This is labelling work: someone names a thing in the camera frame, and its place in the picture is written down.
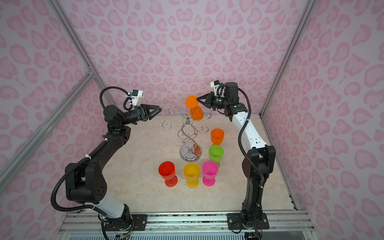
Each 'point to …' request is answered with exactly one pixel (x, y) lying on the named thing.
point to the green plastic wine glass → (216, 152)
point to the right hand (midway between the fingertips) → (199, 97)
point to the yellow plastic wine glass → (191, 172)
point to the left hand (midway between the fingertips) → (159, 109)
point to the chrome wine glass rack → (190, 151)
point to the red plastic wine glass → (167, 170)
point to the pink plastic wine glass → (210, 170)
